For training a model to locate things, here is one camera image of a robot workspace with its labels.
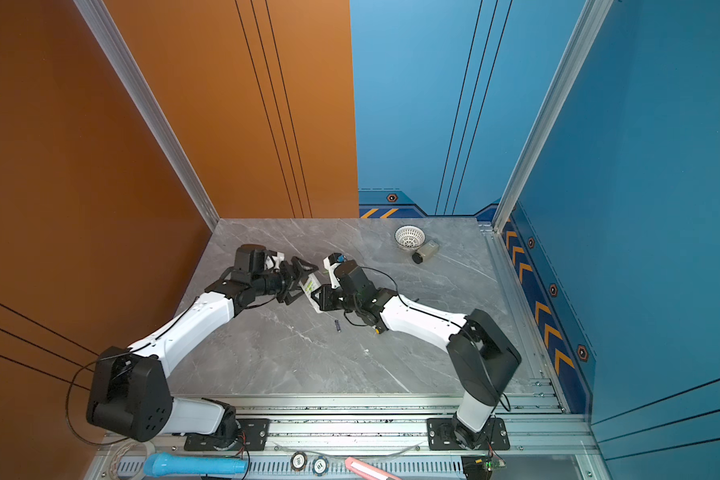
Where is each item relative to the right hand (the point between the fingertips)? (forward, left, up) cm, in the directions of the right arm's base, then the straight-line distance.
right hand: (311, 296), depth 81 cm
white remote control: (+3, 0, +2) cm, 3 cm away
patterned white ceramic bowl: (+34, -31, -13) cm, 47 cm away
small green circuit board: (-36, -45, -17) cm, 60 cm away
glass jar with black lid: (+24, -33, -14) cm, 43 cm away
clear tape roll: (-35, +42, -16) cm, 57 cm away
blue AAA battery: (0, -5, -17) cm, 17 cm away
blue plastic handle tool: (-36, +31, -13) cm, 49 cm away
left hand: (+6, -1, +3) cm, 7 cm away
